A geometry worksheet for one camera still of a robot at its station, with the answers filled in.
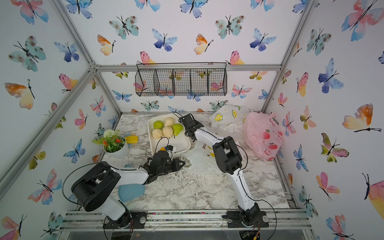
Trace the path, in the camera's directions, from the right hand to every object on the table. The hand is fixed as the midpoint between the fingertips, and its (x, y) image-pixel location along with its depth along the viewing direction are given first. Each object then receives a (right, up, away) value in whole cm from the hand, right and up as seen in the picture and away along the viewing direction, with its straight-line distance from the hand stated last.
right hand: (199, 122), depth 101 cm
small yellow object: (-47, -12, +4) cm, 48 cm away
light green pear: (-29, -2, +6) cm, 29 cm away
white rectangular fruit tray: (-14, -16, +6) cm, 22 cm away
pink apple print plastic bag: (+41, -8, -6) cm, 42 cm away
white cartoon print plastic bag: (+2, -21, -19) cm, 28 cm away
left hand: (-7, -24, -14) cm, 28 cm away
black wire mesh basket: (-10, +26, -3) cm, 28 cm away
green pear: (-15, -4, +3) cm, 16 cm away
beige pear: (-28, -8, 0) cm, 29 cm away
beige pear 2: (-21, -6, 0) cm, 22 cm away
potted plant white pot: (-47, -14, -17) cm, 52 cm away
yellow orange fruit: (-24, -18, -4) cm, 30 cm away
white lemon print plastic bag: (+22, +1, +8) cm, 23 cm away
